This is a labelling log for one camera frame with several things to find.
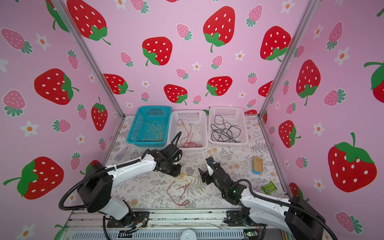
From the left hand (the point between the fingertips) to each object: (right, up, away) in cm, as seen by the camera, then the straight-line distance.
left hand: (180, 172), depth 85 cm
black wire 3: (+34, +25, +26) cm, 49 cm away
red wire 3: (+3, +14, +16) cm, 22 cm away
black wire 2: (+39, +28, +29) cm, 56 cm away
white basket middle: (+7, +28, +29) cm, 41 cm away
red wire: (+1, -8, 0) cm, 8 cm away
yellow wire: (-21, +26, +25) cm, 41 cm away
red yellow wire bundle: (+1, -3, +3) cm, 4 cm away
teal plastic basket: (-26, +27, +29) cm, 47 cm away
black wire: (+30, +30, +28) cm, 51 cm away
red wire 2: (+1, +16, +19) cm, 25 cm away
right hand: (+14, +5, -3) cm, 15 cm away
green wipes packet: (+51, -8, -2) cm, 52 cm away
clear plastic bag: (-41, +8, +13) cm, 44 cm away
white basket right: (+33, +27, +29) cm, 52 cm away
